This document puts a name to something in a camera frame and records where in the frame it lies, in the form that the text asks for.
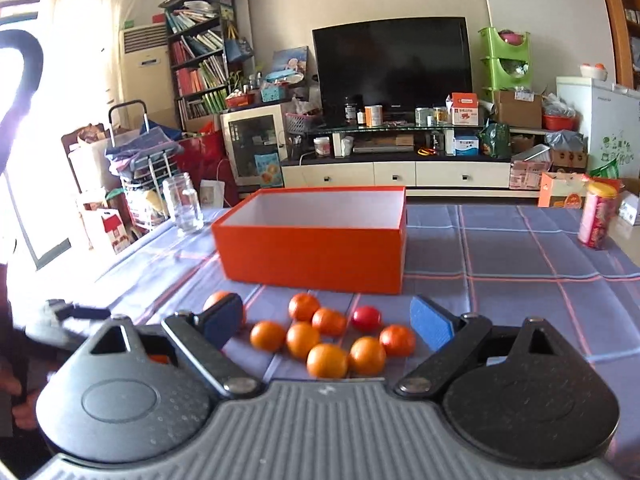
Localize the white floor air conditioner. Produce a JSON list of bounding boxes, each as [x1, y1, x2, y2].
[[119, 23, 178, 127]]

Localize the folding shopping trolley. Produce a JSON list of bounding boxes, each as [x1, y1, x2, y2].
[[105, 100, 183, 231]]

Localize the yellow lid snack canister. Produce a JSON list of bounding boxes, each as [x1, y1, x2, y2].
[[577, 181, 618, 249]]

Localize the orange mandarin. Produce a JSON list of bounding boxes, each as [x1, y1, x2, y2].
[[378, 324, 416, 358], [250, 320, 286, 353], [349, 336, 386, 376], [288, 292, 321, 322], [311, 308, 347, 338], [306, 344, 349, 379], [285, 322, 321, 361], [203, 290, 230, 311]]

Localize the white bowl on freezer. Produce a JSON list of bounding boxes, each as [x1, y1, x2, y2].
[[580, 63, 608, 81]]

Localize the black bookshelf with books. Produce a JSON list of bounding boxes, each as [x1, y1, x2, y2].
[[160, 0, 244, 130]]

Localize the white chest freezer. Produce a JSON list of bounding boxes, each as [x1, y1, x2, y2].
[[556, 76, 639, 178]]

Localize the blue plaid tablecloth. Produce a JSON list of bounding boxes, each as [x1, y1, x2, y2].
[[70, 204, 639, 479]]

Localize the white orange medicine box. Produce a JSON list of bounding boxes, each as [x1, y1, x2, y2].
[[448, 92, 480, 127]]

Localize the cream TV stand cabinet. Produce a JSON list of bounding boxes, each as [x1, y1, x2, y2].
[[281, 127, 540, 200]]

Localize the orange fruit gift box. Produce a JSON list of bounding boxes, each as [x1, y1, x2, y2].
[[538, 172, 589, 209]]

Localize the orange cardboard box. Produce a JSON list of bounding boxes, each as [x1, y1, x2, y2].
[[212, 186, 408, 295]]

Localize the red tomato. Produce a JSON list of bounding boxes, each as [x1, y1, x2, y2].
[[352, 306, 383, 334]]

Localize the clear glass jar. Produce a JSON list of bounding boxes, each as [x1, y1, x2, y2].
[[163, 172, 204, 233]]

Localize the black flat television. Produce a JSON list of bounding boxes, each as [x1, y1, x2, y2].
[[312, 16, 473, 126]]

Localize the red shopping bag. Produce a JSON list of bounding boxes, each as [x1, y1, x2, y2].
[[176, 131, 238, 203]]

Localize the small glass door cabinet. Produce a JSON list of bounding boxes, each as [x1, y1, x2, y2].
[[221, 102, 294, 188]]

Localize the wooden display shelf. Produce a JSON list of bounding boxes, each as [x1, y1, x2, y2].
[[605, 0, 639, 90]]

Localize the green stacked storage bins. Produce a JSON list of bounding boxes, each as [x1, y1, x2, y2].
[[478, 26, 533, 101]]

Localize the brown cardboard box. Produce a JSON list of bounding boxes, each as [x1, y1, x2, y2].
[[492, 90, 542, 129]]

